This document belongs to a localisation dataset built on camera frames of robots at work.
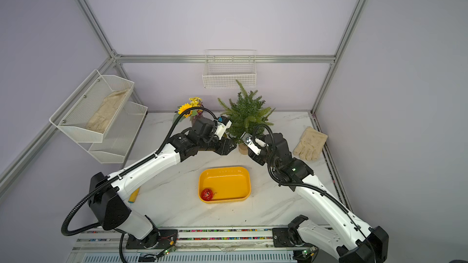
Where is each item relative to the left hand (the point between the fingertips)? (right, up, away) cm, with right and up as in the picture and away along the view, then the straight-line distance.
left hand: (230, 146), depth 78 cm
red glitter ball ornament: (-11, -22, +3) cm, 25 cm away
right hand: (+11, +2, -2) cm, 12 cm away
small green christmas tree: (+7, +14, 0) cm, 16 cm away
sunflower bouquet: (-19, +21, +11) cm, 30 cm away
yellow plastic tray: (-2, -20, +12) cm, 23 cm away
